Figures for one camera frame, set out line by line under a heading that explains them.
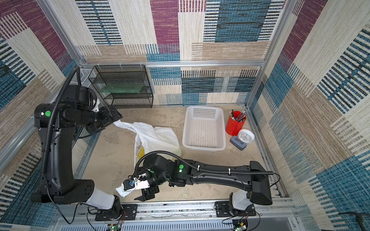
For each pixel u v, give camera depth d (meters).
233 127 0.98
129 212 0.73
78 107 0.44
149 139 0.78
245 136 0.96
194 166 0.46
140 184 0.49
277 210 0.74
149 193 0.52
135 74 1.02
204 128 1.05
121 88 1.04
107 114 0.57
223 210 0.73
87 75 0.95
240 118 0.96
